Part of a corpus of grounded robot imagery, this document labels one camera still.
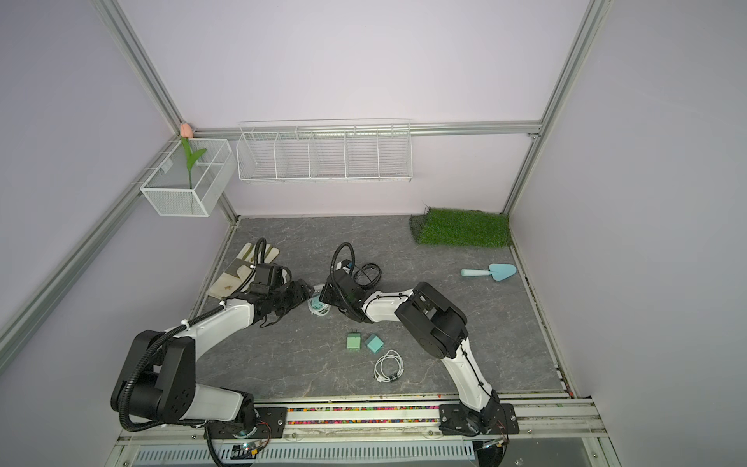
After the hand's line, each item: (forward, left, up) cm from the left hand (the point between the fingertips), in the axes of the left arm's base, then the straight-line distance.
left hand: (307, 295), depth 91 cm
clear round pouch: (-3, -2, -5) cm, 6 cm away
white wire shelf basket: (+48, -7, +21) cm, 52 cm away
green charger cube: (-14, -14, -4) cm, 20 cm away
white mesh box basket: (+26, +39, +25) cm, 53 cm away
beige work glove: (+13, +26, -6) cm, 29 cm away
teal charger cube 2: (-15, -20, -4) cm, 26 cm away
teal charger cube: (-2, -3, -2) cm, 4 cm away
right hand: (+3, -3, -2) cm, 4 cm away
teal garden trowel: (+7, -66, -5) cm, 66 cm away
